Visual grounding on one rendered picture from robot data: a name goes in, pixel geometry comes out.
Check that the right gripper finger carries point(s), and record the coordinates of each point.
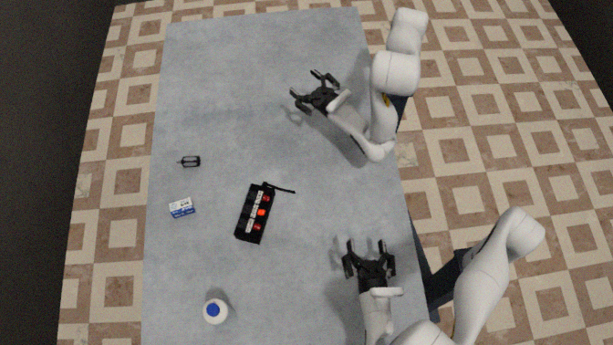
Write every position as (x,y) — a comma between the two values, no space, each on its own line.
(304,99)
(335,84)

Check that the white bottle with blue cap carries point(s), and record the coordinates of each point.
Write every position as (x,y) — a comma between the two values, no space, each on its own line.
(220,314)

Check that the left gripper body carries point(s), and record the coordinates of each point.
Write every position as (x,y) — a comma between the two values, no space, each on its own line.
(373,278)

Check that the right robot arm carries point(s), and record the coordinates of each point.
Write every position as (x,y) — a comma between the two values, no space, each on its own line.
(395,71)

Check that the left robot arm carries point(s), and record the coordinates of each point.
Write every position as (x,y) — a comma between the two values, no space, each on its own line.
(477,290)

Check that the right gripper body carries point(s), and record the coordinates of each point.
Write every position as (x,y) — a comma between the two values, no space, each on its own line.
(321,104)

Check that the black power strip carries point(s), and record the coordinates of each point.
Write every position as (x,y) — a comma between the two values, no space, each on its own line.
(255,212)

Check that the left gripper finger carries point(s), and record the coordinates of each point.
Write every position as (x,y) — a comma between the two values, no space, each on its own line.
(391,269)
(348,270)

